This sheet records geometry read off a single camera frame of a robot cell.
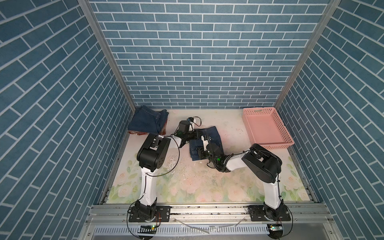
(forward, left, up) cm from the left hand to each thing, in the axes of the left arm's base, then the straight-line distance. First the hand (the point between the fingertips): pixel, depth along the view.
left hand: (201, 132), depth 102 cm
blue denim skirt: (+11, +40, +2) cm, 42 cm away
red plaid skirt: (+2, +27, -3) cm, 28 cm away
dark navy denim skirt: (-3, -8, -2) cm, 9 cm away
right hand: (-11, +4, -1) cm, 11 cm away
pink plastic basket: (+5, -48, -2) cm, 48 cm away
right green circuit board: (-55, -36, -8) cm, 66 cm away
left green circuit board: (-53, +28, -8) cm, 60 cm away
